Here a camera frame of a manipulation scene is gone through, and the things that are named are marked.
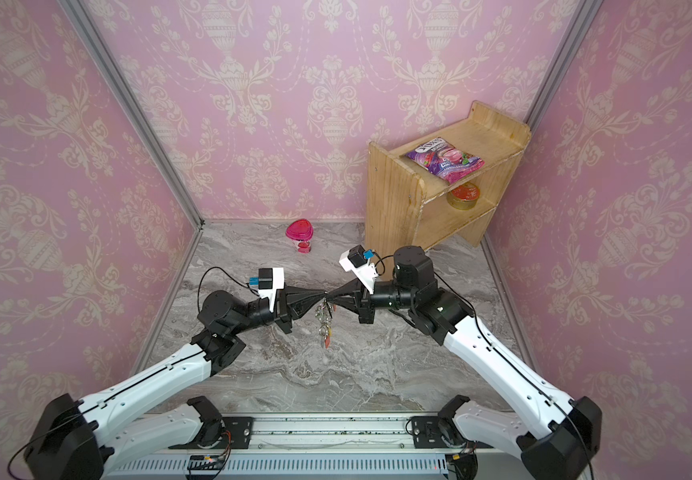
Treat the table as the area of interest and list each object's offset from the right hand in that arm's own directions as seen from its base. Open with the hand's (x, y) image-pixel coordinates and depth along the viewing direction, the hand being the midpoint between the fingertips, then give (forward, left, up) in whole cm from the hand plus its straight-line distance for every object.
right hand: (331, 297), depth 63 cm
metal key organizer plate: (-1, +2, -5) cm, 5 cm away
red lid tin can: (+39, -41, -8) cm, 57 cm away
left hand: (-1, +2, +2) cm, 3 cm away
